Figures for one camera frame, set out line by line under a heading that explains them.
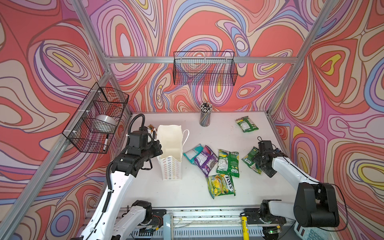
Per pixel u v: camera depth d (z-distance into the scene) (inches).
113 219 16.0
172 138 29.4
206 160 34.8
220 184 31.6
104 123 27.6
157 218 28.6
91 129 28.9
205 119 41.9
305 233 26.6
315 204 16.2
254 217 28.6
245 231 27.1
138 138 20.2
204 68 37.7
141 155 20.2
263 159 25.5
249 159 35.6
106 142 28.4
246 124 42.4
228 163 35.5
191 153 36.5
